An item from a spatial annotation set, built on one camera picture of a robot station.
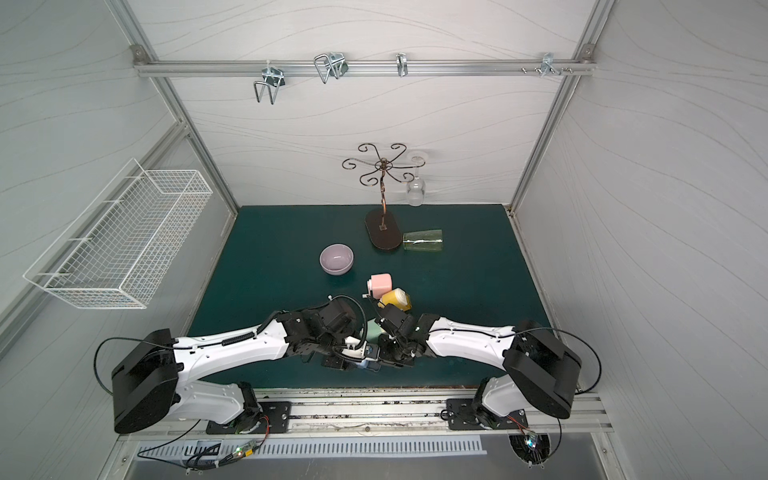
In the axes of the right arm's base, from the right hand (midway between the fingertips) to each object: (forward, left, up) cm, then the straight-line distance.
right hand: (375, 361), depth 80 cm
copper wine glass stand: (+49, +1, -1) cm, 49 cm away
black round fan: (-17, -40, -6) cm, 44 cm away
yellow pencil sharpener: (+16, -6, +6) cm, 18 cm away
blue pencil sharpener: (-1, +1, +1) cm, 2 cm away
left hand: (+1, +5, +3) cm, 6 cm away
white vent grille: (-22, +42, -2) cm, 48 cm away
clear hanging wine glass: (+50, -10, +20) cm, 55 cm away
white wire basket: (+13, +60, +30) cm, 68 cm away
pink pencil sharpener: (+21, 0, +5) cm, 22 cm away
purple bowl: (+32, +16, +2) cm, 36 cm away
